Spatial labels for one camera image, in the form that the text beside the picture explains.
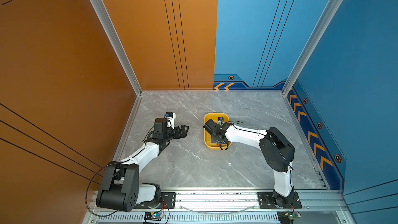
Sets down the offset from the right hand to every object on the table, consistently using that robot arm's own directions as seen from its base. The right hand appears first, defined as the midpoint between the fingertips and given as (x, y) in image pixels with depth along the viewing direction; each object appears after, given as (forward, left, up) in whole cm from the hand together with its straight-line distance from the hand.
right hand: (215, 139), depth 94 cm
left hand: (+4, +20, +9) cm, 22 cm away
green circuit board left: (-38, +30, -2) cm, 49 cm away
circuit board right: (-38, -31, -3) cm, 49 cm away
